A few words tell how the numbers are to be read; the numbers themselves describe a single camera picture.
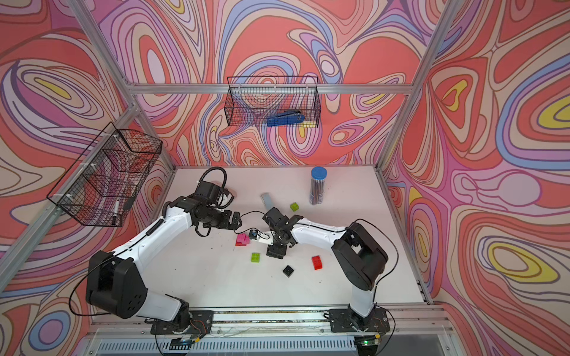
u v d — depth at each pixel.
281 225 0.69
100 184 0.75
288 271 0.84
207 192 0.67
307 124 0.84
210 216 0.71
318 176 0.90
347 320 0.73
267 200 1.02
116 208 0.73
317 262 0.86
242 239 0.88
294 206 1.02
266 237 0.77
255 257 0.87
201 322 0.73
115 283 0.42
